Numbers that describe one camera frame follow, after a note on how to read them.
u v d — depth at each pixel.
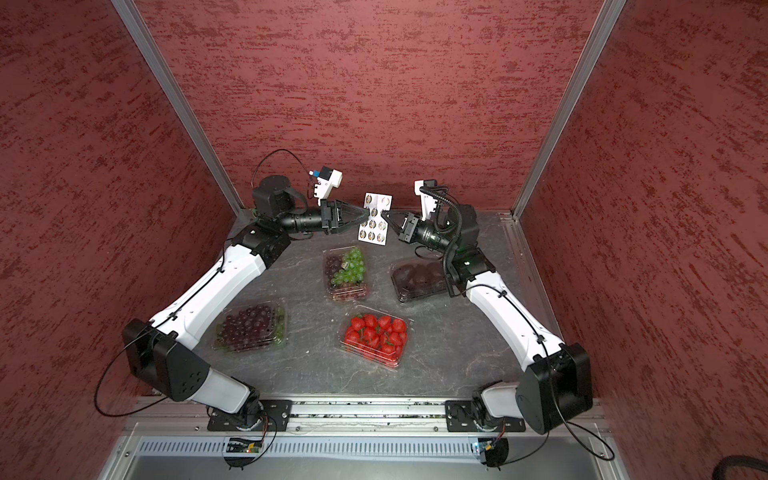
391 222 0.67
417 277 0.95
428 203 0.63
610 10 0.70
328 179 0.63
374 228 0.68
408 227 0.61
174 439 0.71
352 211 0.63
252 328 0.83
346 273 0.95
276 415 0.74
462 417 0.74
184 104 0.89
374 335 0.84
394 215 0.67
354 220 0.61
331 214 0.59
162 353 0.40
